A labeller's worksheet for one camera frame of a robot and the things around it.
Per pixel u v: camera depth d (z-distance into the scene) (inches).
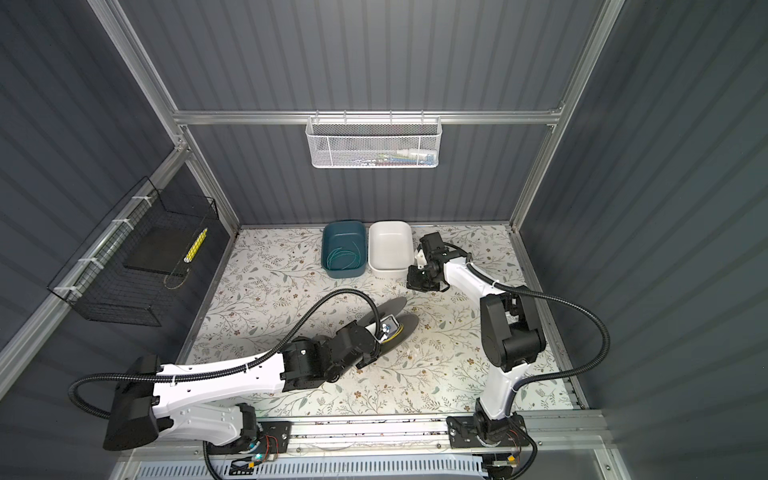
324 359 21.4
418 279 33.5
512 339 19.5
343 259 42.0
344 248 42.5
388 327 23.9
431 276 29.0
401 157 36.1
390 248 44.1
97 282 25.2
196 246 30.8
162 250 29.5
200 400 17.5
